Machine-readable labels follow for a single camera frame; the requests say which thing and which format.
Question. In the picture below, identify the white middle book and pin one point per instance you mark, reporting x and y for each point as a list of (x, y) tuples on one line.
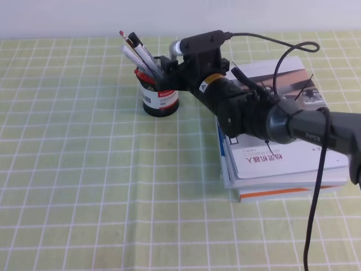
[(282, 182)]

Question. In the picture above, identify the white pen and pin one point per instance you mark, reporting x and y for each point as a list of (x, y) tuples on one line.
[(136, 60)]

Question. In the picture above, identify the green checkered tablecloth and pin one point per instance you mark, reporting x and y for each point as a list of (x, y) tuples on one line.
[(89, 181)]

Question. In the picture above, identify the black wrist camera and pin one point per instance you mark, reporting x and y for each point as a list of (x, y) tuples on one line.
[(198, 43)]

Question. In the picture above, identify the blue-edged thin booklet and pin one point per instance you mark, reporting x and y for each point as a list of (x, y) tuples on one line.
[(220, 138)]

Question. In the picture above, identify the top brochure with red text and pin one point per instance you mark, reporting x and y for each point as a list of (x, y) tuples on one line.
[(292, 77)]

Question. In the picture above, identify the black mesh pen holder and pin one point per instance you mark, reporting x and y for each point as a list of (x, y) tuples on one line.
[(159, 101)]

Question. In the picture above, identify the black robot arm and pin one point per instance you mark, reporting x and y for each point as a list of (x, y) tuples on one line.
[(243, 107)]

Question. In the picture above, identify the pencil with red eraser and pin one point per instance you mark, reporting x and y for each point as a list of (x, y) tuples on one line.
[(126, 38)]

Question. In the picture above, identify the bottom book with orange stripe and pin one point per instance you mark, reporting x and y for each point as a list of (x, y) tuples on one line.
[(252, 194)]

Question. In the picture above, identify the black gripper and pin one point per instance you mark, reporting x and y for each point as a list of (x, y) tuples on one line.
[(188, 75)]

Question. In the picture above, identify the white marker with black cap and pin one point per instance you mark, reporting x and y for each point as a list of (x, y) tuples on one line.
[(145, 55)]

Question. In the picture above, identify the red pen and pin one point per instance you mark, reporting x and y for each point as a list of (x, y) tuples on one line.
[(144, 77)]

